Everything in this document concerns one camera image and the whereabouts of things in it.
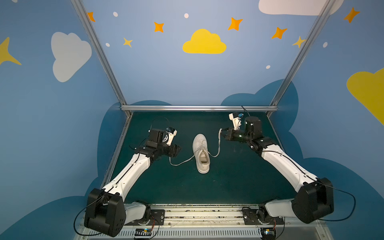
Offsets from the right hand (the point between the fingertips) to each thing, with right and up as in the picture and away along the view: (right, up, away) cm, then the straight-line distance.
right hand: (219, 130), depth 79 cm
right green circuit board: (+23, -52, -6) cm, 57 cm away
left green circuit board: (-39, -51, -6) cm, 64 cm away
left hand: (-25, -9, +5) cm, 27 cm away
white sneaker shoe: (-10, -15, +10) cm, 20 cm away
